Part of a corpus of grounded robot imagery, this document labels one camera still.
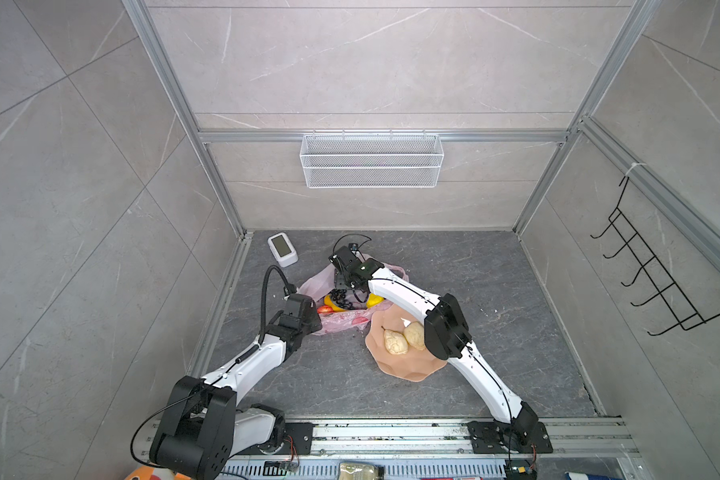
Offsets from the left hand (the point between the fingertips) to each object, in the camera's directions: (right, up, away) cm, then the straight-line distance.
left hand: (311, 309), depth 90 cm
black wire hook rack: (+81, +4, -31) cm, 87 cm away
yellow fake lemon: (+19, +2, +3) cm, 20 cm away
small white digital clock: (-14, +19, +19) cm, 30 cm away
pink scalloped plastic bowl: (+31, -15, -5) cm, 35 cm away
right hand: (+10, +9, +11) cm, 17 cm away
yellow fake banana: (+4, +1, +8) cm, 9 cm away
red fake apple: (+4, 0, +2) cm, 4 cm away
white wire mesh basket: (+19, +49, +11) cm, 54 cm away
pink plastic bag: (+8, -3, -4) cm, 9 cm away
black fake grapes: (+8, +3, +8) cm, 12 cm away
